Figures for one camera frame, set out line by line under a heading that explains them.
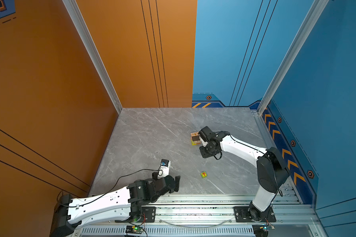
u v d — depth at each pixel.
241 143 0.56
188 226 0.71
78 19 0.73
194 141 0.97
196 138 0.94
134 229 0.71
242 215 0.72
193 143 0.98
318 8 0.70
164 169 0.66
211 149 0.74
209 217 0.74
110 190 0.50
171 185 0.55
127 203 0.49
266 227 0.70
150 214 0.74
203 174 0.85
